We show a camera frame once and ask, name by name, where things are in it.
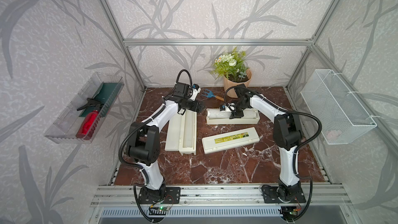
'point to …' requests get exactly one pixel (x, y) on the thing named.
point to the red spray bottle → (88, 124)
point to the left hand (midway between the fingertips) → (199, 104)
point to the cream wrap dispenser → (242, 121)
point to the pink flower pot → (229, 82)
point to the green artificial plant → (233, 65)
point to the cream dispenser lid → (230, 140)
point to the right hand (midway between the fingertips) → (231, 109)
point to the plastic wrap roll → (218, 114)
